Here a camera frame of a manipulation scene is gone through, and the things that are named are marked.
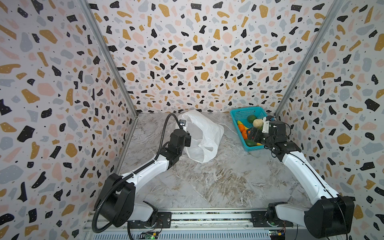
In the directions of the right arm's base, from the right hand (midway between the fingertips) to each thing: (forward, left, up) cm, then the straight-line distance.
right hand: (252, 129), depth 81 cm
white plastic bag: (+1, +25, -7) cm, 26 cm away
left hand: (+1, +37, -2) cm, 37 cm away
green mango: (+4, -4, -19) cm, 19 cm away
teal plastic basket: (+31, -3, -21) cm, 37 cm away
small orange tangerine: (+16, 0, -19) cm, 25 cm away
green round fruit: (+27, -10, -21) cm, 35 cm away
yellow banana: (+24, -1, -22) cm, 32 cm away
